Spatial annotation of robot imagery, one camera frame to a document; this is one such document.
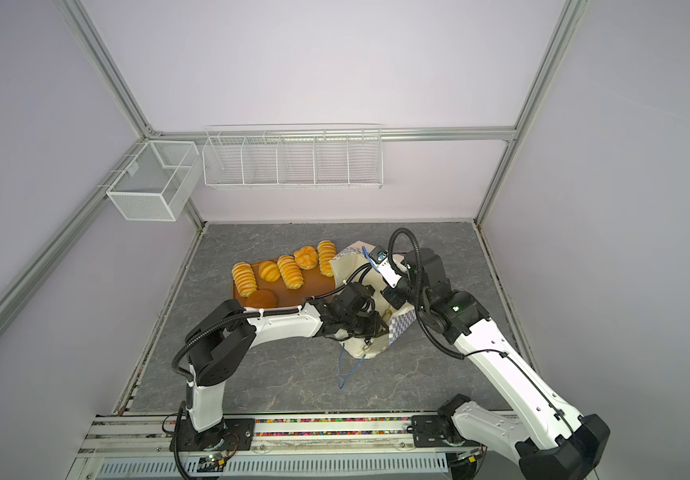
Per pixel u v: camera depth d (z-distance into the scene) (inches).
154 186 37.0
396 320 29.1
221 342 20.0
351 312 28.8
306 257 41.0
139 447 28.6
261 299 37.9
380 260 23.8
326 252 42.3
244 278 39.2
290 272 40.0
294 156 39.0
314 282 40.2
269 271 40.0
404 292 24.7
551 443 14.7
